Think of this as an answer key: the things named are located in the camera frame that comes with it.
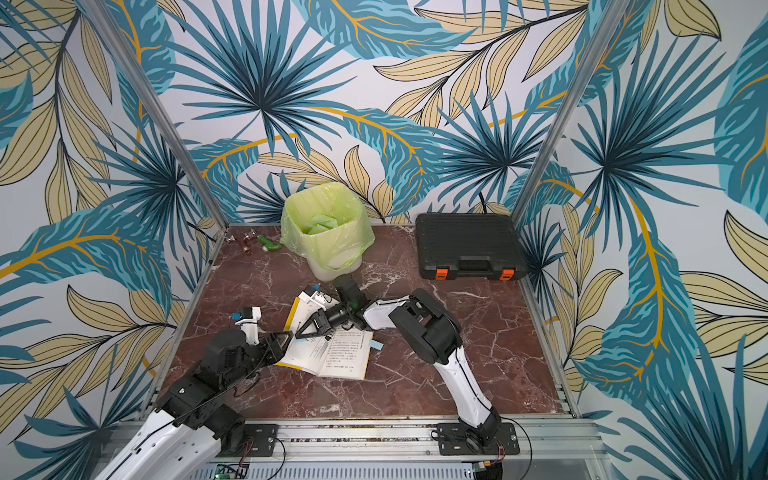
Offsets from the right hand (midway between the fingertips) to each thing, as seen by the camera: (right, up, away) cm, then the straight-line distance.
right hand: (299, 336), depth 82 cm
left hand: (-1, +1, -6) cm, 6 cm away
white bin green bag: (+3, +33, +20) cm, 38 cm away
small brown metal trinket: (-27, +24, +28) cm, 46 cm away
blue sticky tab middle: (+21, -2, +1) cm, 21 cm away
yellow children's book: (+13, -5, +1) cm, 14 cm away
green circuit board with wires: (-13, -29, -11) cm, 34 cm away
